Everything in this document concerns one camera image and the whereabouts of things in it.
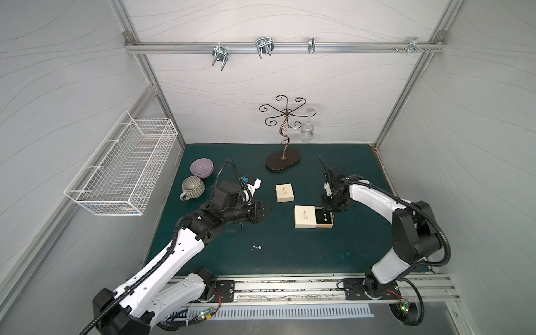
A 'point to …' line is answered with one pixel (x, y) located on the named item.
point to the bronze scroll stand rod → (285, 115)
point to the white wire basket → (118, 176)
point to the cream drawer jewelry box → (284, 192)
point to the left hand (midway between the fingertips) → (269, 208)
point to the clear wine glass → (308, 130)
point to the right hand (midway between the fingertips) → (324, 207)
